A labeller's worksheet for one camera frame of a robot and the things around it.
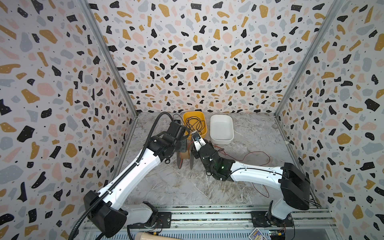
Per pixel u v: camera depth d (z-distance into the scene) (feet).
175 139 1.79
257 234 2.26
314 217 2.50
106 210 1.20
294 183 1.56
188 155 2.50
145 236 2.26
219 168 1.94
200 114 3.75
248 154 3.20
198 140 2.03
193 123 3.71
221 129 3.63
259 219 2.41
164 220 2.41
